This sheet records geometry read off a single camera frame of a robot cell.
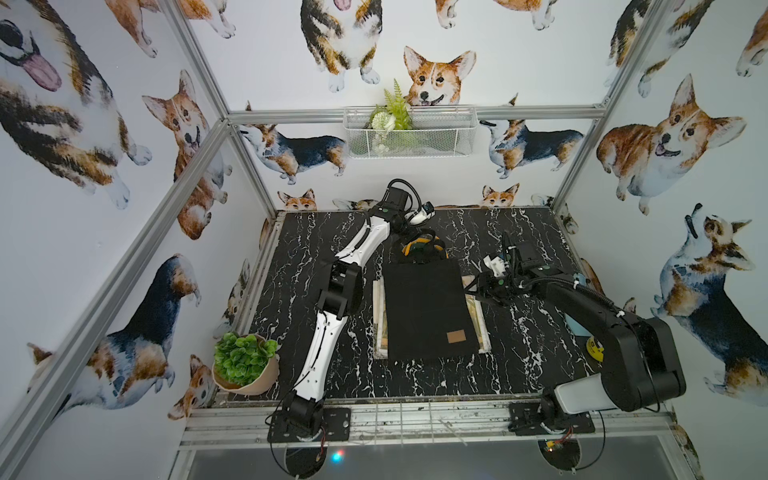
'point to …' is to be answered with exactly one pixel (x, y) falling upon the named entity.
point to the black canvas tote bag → (426, 304)
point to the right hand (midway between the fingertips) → (468, 290)
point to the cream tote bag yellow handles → (380, 307)
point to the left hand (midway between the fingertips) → (421, 224)
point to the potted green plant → (245, 364)
